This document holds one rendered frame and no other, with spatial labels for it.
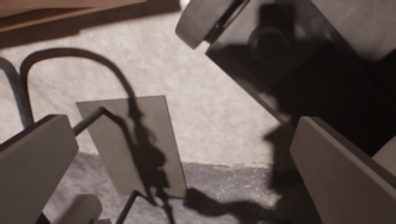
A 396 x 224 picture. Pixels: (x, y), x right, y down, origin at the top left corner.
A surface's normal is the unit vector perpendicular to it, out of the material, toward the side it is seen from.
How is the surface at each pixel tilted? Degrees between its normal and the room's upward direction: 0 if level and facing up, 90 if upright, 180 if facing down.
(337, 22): 0
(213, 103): 0
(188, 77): 0
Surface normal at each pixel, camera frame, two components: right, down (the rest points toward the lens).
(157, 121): -0.16, 0.47
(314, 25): 0.33, -0.11
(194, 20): -0.44, 0.66
